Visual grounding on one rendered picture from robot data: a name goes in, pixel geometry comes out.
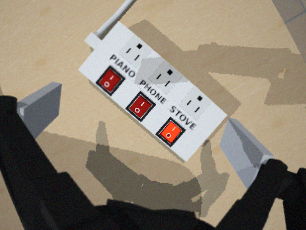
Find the white power strip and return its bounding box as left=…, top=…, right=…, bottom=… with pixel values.
left=78, top=0, right=227, bottom=161

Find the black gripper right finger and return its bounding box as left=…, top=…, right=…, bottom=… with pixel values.
left=212, top=118, right=306, bottom=230

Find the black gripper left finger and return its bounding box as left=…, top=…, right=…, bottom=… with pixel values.
left=0, top=82, right=122, bottom=230

